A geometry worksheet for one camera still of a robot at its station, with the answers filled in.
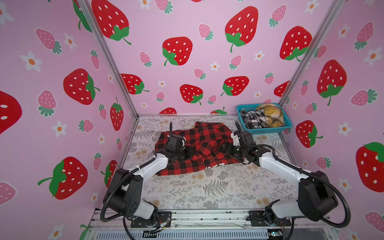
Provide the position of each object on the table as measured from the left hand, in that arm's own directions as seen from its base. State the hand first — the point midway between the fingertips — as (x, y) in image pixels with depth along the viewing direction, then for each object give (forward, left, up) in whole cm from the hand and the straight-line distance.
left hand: (195, 152), depth 87 cm
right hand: (+1, -14, +3) cm, 15 cm away
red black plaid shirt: (+10, -5, -7) cm, 13 cm away
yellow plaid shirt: (+31, -57, -1) cm, 65 cm away
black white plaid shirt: (+29, -43, -1) cm, 52 cm away
